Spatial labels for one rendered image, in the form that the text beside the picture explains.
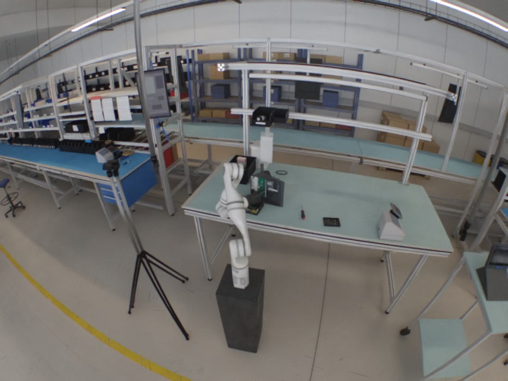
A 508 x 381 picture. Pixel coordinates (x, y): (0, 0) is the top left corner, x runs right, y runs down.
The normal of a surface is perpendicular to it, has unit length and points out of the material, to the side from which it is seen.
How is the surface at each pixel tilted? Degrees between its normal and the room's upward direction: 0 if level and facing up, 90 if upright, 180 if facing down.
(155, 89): 101
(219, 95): 90
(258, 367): 0
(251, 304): 90
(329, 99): 90
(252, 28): 90
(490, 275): 24
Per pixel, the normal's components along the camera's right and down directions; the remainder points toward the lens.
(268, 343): 0.00, -0.85
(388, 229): -0.24, 0.52
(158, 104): 0.15, 0.68
